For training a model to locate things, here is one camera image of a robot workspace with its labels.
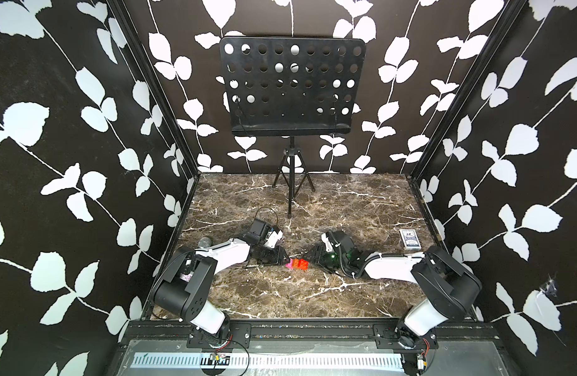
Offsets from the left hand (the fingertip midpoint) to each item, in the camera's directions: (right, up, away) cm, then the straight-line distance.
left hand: (287, 257), depth 89 cm
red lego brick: (+6, -2, -3) cm, 7 cm away
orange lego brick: (+3, -2, -2) cm, 4 cm away
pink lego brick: (+1, -3, -1) cm, 3 cm away
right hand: (+6, +1, -3) cm, 7 cm away
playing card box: (+51, +5, +7) cm, 52 cm away
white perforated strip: (-20, -29, -16) cm, 39 cm away
